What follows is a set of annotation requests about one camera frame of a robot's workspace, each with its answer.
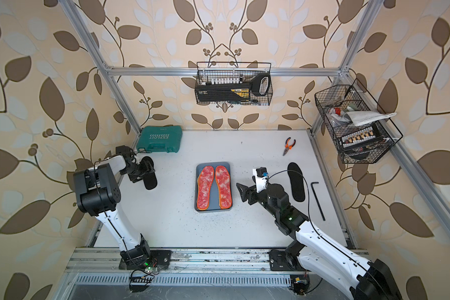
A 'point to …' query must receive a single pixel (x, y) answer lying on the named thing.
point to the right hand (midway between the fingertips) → (245, 181)
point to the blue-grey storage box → (214, 202)
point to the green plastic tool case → (160, 139)
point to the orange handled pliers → (287, 146)
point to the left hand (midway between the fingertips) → (150, 170)
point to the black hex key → (317, 200)
